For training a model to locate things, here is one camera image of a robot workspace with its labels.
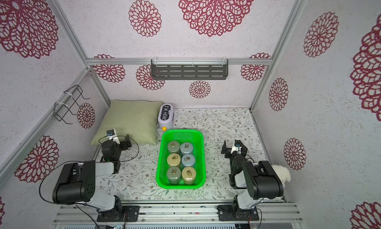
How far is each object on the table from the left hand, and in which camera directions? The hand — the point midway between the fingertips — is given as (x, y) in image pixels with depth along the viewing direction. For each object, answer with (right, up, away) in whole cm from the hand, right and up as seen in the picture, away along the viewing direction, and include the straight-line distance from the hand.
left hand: (121, 136), depth 93 cm
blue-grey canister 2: (+42, -12, -10) cm, 45 cm away
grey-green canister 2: (+34, -18, -16) cm, 42 cm away
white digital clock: (+26, +13, +10) cm, 31 cm away
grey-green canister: (+33, -5, -5) cm, 34 cm away
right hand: (+69, -2, -5) cm, 69 cm away
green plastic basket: (+47, -1, +2) cm, 47 cm away
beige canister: (+34, -12, -10) cm, 37 cm away
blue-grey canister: (+41, -6, -6) cm, 42 cm away
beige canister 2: (+42, -19, -16) cm, 49 cm away
